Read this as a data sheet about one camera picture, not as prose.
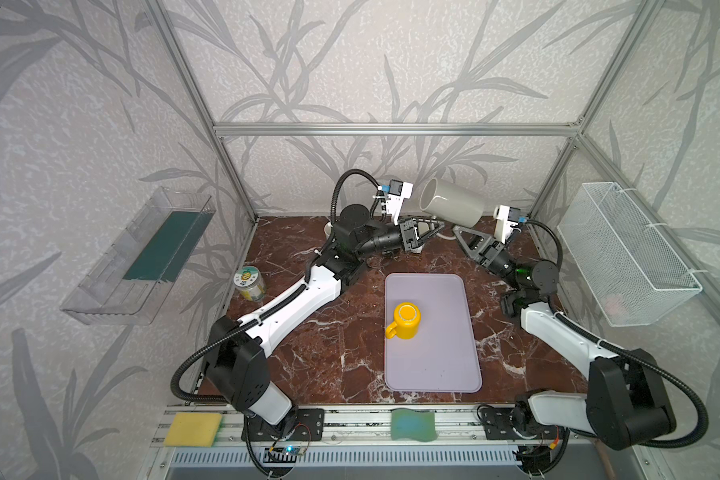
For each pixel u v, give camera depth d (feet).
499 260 2.05
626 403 1.36
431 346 2.86
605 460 2.25
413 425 2.38
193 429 2.37
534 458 2.42
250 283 3.00
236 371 1.37
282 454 2.36
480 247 2.00
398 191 1.94
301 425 2.37
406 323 2.71
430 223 2.01
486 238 2.00
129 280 2.08
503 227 2.04
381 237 1.93
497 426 2.40
